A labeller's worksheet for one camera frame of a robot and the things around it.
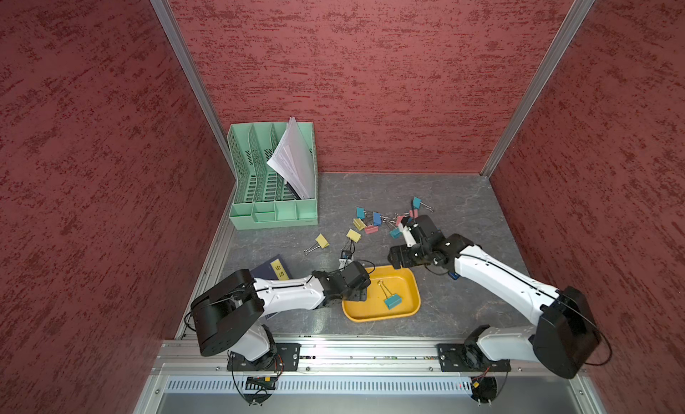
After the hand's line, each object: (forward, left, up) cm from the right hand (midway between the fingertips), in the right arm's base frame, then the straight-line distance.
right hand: (401, 259), depth 84 cm
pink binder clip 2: (+25, -10, -9) cm, 28 cm away
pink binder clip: (+17, +9, -8) cm, 20 cm away
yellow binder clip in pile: (+19, +13, -8) cm, 24 cm away
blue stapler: (-15, -7, +22) cm, 27 cm away
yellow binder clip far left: (+12, +27, -8) cm, 31 cm away
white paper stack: (+34, +36, +14) cm, 51 cm away
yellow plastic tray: (-3, +5, -9) cm, 11 cm away
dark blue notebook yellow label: (+1, +43, -7) cm, 44 cm away
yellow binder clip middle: (+15, +15, -9) cm, 23 cm away
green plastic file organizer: (+35, +54, -8) cm, 65 cm away
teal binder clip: (+24, +12, -7) cm, 28 cm away
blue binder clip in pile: (+22, +6, -7) cm, 24 cm away
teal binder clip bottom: (-10, +3, -8) cm, 13 cm away
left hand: (-7, +16, -9) cm, 20 cm away
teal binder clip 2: (+29, -13, -8) cm, 33 cm away
